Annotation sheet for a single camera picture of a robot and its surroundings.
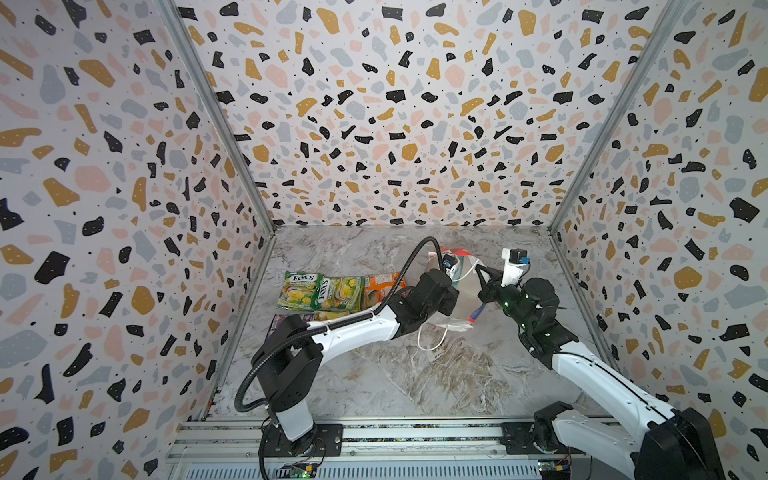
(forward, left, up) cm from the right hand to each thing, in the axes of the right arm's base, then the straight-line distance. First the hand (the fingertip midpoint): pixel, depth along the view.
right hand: (475, 262), depth 76 cm
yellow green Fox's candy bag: (+6, +37, -25) cm, 45 cm away
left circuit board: (-42, +41, -27) cm, 64 cm away
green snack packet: (+6, +52, -24) cm, 58 cm away
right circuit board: (-41, -18, -28) cm, 53 cm away
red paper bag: (-4, +4, +3) cm, 6 cm away
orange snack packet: (+8, +27, -24) cm, 37 cm away
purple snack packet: (-3, +58, -26) cm, 64 cm away
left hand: (-1, +4, -8) cm, 9 cm away
